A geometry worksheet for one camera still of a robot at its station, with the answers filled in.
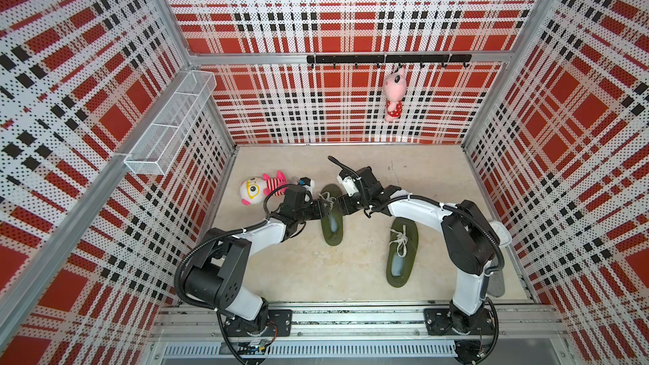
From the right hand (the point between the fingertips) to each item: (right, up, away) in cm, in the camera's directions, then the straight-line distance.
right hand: (343, 202), depth 91 cm
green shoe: (+20, -13, -9) cm, 25 cm away
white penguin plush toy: (-34, +4, +5) cm, 35 cm away
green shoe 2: (-4, -9, 0) cm, 10 cm away
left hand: (-5, -1, +1) cm, 5 cm away
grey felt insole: (+48, -24, -13) cm, 55 cm away
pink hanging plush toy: (+19, +43, 0) cm, 47 cm away
